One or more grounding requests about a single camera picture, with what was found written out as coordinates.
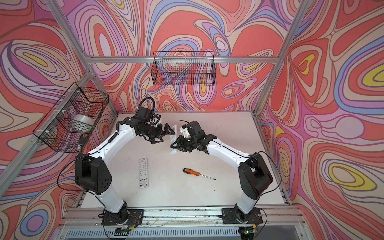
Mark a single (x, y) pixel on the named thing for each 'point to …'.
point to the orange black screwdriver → (190, 171)
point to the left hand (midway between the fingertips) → (170, 134)
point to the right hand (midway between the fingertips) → (173, 149)
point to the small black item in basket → (83, 140)
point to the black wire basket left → (69, 124)
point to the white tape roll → (82, 120)
